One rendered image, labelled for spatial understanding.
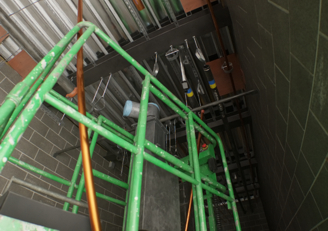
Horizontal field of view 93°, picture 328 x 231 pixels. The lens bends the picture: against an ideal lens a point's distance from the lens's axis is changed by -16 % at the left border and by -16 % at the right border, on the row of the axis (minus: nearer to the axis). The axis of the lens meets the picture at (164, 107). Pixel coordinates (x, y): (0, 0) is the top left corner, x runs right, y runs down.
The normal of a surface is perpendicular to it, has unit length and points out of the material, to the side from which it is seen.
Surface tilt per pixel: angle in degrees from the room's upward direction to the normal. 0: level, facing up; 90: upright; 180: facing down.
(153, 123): 90
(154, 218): 90
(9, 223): 90
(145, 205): 90
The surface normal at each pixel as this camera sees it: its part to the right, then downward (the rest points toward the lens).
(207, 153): -0.66, -0.54
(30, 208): 0.76, -0.47
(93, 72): 0.00, 0.70
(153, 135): -0.46, -0.63
